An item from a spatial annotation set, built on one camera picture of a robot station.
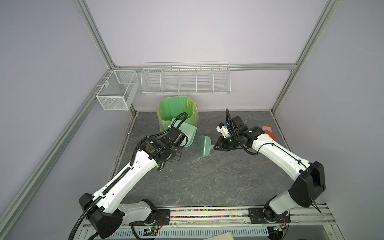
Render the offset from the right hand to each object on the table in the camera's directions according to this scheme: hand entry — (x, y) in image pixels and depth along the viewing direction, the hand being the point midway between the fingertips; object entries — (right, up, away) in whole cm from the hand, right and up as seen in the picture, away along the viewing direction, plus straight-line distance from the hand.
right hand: (214, 148), depth 79 cm
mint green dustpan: (-14, +9, +1) cm, 17 cm away
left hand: (-21, -3, -7) cm, 23 cm away
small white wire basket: (-63, +36, +22) cm, 76 cm away
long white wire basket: (-21, +45, +22) cm, 54 cm away
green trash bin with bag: (-28, +24, +20) cm, 42 cm away
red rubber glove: (+42, +9, +30) cm, 52 cm away
